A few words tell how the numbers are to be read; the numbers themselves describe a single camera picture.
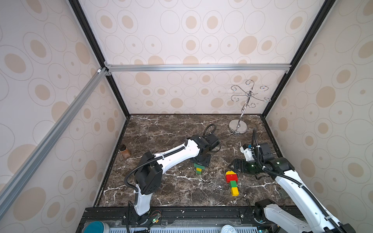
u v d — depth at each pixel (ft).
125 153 2.96
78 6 2.21
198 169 2.80
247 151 2.34
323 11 2.27
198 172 2.89
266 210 2.03
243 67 5.98
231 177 2.80
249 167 2.19
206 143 1.92
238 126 3.59
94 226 2.14
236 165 2.21
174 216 2.45
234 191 2.62
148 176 1.51
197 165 2.45
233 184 2.71
